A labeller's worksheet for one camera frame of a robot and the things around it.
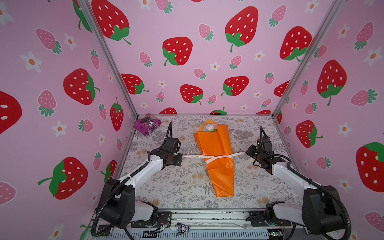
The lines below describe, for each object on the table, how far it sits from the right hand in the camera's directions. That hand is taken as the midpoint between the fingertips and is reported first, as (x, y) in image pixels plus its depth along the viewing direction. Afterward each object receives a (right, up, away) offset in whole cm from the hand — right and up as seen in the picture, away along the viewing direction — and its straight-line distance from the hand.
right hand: (249, 147), depth 90 cm
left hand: (-43, -6, -2) cm, 44 cm away
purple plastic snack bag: (-69, +15, +18) cm, 73 cm away
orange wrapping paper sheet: (-19, +4, +11) cm, 23 cm away
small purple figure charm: (-39, -36, -20) cm, 57 cm away
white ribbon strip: (-23, -7, +1) cm, 24 cm away
